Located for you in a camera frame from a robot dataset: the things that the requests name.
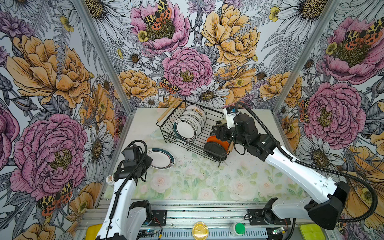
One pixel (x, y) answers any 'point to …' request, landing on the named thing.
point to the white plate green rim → (184, 130)
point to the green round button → (239, 228)
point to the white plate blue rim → (162, 159)
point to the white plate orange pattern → (198, 108)
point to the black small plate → (215, 151)
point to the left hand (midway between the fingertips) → (150, 164)
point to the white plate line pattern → (194, 121)
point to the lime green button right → (312, 231)
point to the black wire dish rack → (165, 124)
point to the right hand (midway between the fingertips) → (219, 130)
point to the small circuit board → (147, 233)
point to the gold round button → (200, 231)
